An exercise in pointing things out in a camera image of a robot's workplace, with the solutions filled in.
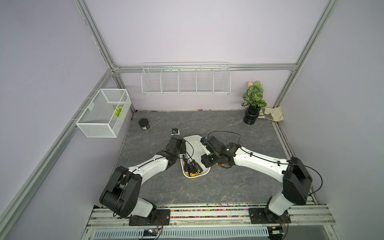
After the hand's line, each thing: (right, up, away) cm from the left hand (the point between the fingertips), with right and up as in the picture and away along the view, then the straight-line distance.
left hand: (181, 143), depth 91 cm
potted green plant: (+45, +27, +3) cm, 53 cm away
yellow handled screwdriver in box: (+7, -15, -5) cm, 18 cm away
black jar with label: (-29, +13, +18) cm, 37 cm away
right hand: (+14, -8, -8) cm, 18 cm away
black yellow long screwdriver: (+10, -14, -4) cm, 18 cm away
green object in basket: (-34, +20, -10) cm, 40 cm away
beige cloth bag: (+72, +20, +28) cm, 79 cm away
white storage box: (+9, -4, 0) cm, 10 cm away
